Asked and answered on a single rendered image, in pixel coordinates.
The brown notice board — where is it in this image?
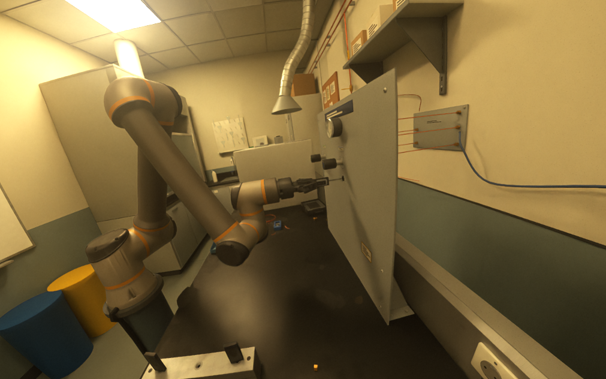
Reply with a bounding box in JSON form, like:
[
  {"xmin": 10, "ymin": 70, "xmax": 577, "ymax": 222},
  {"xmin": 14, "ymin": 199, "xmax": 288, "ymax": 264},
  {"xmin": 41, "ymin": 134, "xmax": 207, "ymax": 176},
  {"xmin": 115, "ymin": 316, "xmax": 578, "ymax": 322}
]
[{"xmin": 321, "ymin": 71, "xmax": 341, "ymax": 110}]

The white cardboard box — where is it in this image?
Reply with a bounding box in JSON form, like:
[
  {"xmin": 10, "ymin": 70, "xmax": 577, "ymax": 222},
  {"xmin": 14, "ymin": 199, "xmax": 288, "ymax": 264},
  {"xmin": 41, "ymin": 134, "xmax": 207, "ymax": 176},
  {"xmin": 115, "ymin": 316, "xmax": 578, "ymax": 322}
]
[{"xmin": 367, "ymin": 4, "xmax": 394, "ymax": 39}]

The orange wire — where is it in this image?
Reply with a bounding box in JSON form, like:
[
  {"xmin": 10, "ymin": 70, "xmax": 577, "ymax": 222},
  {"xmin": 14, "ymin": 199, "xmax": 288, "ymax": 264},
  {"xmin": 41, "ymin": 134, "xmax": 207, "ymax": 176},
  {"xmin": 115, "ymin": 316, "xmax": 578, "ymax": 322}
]
[
  {"xmin": 397, "ymin": 125, "xmax": 463, "ymax": 137},
  {"xmin": 397, "ymin": 110, "xmax": 463, "ymax": 121},
  {"xmin": 397, "ymin": 143, "xmax": 462, "ymax": 155}
]

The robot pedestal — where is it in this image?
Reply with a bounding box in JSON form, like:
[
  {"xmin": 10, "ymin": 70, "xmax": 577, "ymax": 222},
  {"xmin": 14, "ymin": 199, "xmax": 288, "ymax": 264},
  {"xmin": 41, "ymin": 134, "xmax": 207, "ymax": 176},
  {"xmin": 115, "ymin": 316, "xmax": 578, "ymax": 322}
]
[{"xmin": 107, "ymin": 291, "xmax": 176, "ymax": 354}]

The beige base cabinet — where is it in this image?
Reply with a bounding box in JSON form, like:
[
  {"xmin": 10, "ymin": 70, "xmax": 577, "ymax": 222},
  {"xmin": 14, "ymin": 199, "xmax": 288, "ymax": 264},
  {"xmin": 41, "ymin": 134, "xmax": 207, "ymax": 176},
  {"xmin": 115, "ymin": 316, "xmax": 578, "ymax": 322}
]
[{"xmin": 143, "ymin": 198, "xmax": 210, "ymax": 275}]

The brown cardboard box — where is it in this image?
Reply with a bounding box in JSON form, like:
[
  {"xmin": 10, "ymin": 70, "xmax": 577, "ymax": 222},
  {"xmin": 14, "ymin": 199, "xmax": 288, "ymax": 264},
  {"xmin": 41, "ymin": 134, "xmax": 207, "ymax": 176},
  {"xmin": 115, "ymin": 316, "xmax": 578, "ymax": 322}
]
[
  {"xmin": 350, "ymin": 30, "xmax": 368, "ymax": 57},
  {"xmin": 291, "ymin": 73, "xmax": 317, "ymax": 97}
]

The grey valve panel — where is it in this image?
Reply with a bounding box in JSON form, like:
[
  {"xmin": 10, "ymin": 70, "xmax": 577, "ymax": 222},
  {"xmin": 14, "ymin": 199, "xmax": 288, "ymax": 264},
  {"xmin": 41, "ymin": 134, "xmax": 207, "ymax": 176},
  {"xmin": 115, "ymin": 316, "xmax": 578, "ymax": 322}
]
[{"xmin": 316, "ymin": 68, "xmax": 415, "ymax": 325}]

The black tray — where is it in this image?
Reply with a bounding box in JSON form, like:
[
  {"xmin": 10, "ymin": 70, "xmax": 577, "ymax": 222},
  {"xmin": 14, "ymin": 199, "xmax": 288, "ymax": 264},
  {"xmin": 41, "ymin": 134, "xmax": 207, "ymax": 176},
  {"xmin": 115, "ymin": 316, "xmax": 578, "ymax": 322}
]
[{"xmin": 302, "ymin": 198, "xmax": 328, "ymax": 216}]

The grey wall connector plate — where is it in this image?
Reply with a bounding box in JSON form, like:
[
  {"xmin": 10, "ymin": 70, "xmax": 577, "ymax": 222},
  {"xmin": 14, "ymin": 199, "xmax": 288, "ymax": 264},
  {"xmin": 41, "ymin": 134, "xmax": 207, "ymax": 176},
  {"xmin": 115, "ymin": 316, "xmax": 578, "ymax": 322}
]
[{"xmin": 412, "ymin": 104, "xmax": 470, "ymax": 152}]

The blue cylindrical bin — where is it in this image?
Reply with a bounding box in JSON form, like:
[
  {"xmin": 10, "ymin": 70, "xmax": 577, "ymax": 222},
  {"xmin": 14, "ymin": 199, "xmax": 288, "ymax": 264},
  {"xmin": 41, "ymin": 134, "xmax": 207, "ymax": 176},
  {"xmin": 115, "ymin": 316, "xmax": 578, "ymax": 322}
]
[{"xmin": 0, "ymin": 290, "xmax": 95, "ymax": 379}]

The white wall socket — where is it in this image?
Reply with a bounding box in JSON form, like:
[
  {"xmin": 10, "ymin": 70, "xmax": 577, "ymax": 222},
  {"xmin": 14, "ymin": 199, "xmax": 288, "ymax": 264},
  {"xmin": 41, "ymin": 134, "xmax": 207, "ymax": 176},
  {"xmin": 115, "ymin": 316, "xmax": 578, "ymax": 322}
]
[{"xmin": 471, "ymin": 341, "xmax": 520, "ymax": 379}]

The ceiling light panel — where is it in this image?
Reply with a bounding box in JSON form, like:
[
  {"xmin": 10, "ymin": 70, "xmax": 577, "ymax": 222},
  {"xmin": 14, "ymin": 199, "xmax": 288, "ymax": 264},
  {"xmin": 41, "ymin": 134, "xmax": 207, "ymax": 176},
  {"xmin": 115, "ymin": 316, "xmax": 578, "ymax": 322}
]
[{"xmin": 65, "ymin": 0, "xmax": 162, "ymax": 34}]

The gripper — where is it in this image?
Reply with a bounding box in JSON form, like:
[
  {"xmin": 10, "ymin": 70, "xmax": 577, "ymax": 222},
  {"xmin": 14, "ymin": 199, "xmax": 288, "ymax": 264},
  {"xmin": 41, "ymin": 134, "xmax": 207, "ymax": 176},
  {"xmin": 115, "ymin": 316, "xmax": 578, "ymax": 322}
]
[{"xmin": 276, "ymin": 177, "xmax": 330, "ymax": 200}]

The blue cable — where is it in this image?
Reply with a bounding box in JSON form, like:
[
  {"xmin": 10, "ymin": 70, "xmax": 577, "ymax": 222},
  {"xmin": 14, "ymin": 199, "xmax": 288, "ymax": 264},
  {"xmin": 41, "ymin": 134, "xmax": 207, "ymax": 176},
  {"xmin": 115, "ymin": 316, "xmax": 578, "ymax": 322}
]
[{"xmin": 457, "ymin": 130, "xmax": 606, "ymax": 191}]

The grey wall trunking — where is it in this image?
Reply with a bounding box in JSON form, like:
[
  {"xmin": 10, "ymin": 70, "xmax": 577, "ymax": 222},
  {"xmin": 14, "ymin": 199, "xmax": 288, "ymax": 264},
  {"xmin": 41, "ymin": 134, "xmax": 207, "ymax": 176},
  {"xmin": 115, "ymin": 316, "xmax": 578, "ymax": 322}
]
[{"xmin": 394, "ymin": 231, "xmax": 584, "ymax": 379}]

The silver ventilation duct hood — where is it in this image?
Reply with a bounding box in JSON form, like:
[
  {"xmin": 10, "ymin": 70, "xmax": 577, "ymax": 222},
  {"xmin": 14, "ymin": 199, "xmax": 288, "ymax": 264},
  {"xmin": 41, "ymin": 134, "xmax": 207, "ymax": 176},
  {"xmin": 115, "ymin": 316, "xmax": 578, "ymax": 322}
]
[{"xmin": 272, "ymin": 0, "xmax": 318, "ymax": 116}]

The white wall poster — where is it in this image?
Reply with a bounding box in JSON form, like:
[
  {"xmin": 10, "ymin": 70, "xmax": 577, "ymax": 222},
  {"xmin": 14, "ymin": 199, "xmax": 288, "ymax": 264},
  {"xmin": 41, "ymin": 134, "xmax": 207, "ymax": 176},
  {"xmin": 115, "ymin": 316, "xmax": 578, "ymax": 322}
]
[{"xmin": 212, "ymin": 116, "xmax": 250, "ymax": 154}]

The grey wall shelf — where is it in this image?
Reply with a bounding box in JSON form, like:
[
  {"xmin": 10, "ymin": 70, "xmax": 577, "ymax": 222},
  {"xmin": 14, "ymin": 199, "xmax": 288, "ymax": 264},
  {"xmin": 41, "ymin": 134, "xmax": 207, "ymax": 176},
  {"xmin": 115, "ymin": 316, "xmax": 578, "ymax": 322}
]
[{"xmin": 342, "ymin": 0, "xmax": 465, "ymax": 96}]

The blue label plate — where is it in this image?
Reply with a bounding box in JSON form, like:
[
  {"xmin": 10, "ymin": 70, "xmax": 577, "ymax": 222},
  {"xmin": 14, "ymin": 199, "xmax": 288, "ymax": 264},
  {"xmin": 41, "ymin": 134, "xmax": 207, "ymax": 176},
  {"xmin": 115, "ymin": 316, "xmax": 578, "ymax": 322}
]
[{"xmin": 324, "ymin": 100, "xmax": 355, "ymax": 125}]

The tall beige cabinet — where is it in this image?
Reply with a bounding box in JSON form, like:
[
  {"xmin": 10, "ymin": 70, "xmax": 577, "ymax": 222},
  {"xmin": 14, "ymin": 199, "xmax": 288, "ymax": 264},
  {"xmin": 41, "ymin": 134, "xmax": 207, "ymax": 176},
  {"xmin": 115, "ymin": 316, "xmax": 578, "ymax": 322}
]
[{"xmin": 39, "ymin": 64, "xmax": 148, "ymax": 224}]

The yellow cylindrical bin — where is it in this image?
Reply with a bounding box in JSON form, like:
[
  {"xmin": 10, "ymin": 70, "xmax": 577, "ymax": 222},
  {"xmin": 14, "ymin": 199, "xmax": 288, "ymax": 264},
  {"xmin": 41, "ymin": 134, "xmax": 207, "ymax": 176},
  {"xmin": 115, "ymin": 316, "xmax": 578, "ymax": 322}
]
[{"xmin": 47, "ymin": 263, "xmax": 117, "ymax": 338}]

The orange ceiling pipe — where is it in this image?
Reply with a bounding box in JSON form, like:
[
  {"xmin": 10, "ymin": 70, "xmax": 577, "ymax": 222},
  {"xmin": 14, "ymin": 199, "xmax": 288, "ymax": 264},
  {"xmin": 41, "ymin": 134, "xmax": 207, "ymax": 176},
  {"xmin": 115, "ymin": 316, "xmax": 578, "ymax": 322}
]
[{"xmin": 307, "ymin": 0, "xmax": 355, "ymax": 76}]

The grey tool rest block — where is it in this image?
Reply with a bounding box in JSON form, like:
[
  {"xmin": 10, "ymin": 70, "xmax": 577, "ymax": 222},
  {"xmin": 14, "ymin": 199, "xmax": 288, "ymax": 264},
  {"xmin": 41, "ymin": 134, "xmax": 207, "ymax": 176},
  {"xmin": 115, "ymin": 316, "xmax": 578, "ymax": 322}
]
[{"xmin": 141, "ymin": 341, "xmax": 262, "ymax": 379}]

